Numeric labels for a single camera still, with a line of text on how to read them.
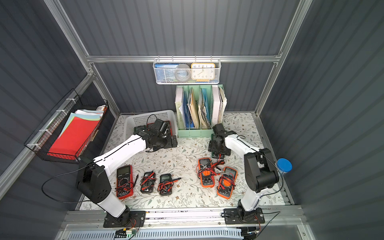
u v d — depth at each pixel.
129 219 0.71
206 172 0.85
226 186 0.80
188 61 0.89
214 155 0.89
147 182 0.83
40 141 0.60
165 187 0.80
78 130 0.75
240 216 0.66
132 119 1.07
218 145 0.74
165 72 0.91
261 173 0.48
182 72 0.90
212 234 0.77
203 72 0.88
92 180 0.44
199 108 0.94
